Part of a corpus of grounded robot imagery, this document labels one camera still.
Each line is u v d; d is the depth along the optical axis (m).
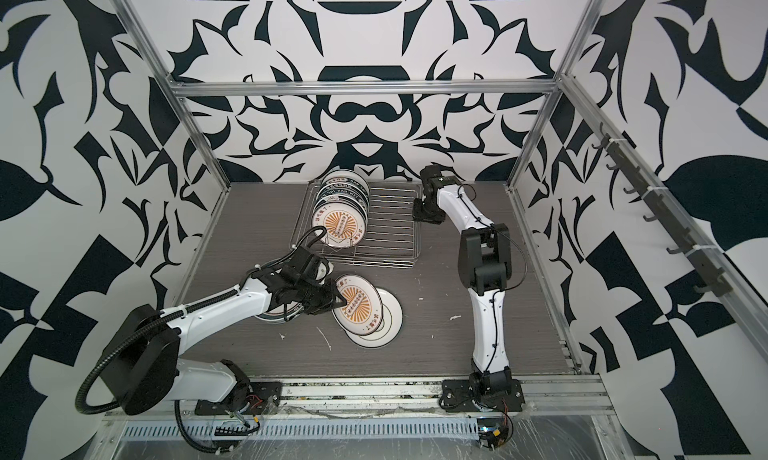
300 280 0.67
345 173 1.01
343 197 0.94
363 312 0.85
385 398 0.76
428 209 0.89
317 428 0.71
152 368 0.41
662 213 0.55
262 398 0.74
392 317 0.87
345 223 0.96
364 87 0.92
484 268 0.59
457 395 0.74
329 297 0.73
